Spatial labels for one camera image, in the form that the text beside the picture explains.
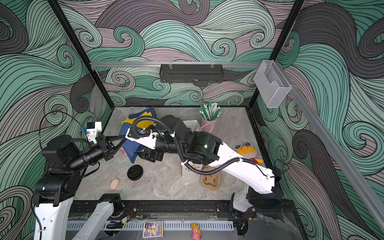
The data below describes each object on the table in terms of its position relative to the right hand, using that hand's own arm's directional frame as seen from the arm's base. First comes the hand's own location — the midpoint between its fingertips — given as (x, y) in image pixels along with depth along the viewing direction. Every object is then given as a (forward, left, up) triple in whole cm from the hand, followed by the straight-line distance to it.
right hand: (140, 140), depth 52 cm
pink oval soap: (-5, +24, -39) cm, 46 cm away
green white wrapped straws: (+38, -31, -26) cm, 55 cm away
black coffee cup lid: (+2, +14, -39) cm, 42 cm away
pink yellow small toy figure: (-25, -20, -38) cm, 49 cm away
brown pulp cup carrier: (-2, -29, -39) cm, 49 cm away
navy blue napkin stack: (+48, +13, -36) cm, 61 cm away
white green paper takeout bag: (+1, -16, -33) cm, 36 cm away
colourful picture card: (-23, -1, -39) cm, 46 cm away
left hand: (+3, +6, -2) cm, 7 cm away
